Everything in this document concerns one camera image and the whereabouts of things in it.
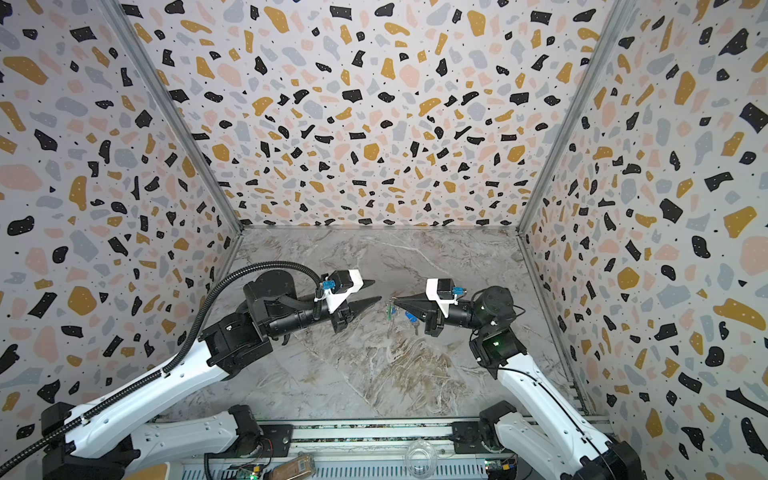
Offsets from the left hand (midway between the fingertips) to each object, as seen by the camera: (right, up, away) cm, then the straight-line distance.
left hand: (377, 283), depth 57 cm
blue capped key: (+9, -16, +38) cm, 42 cm away
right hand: (+4, -4, +3) cm, 6 cm away
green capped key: (+2, -6, +3) cm, 7 cm away
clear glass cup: (+9, -44, +14) cm, 47 cm away
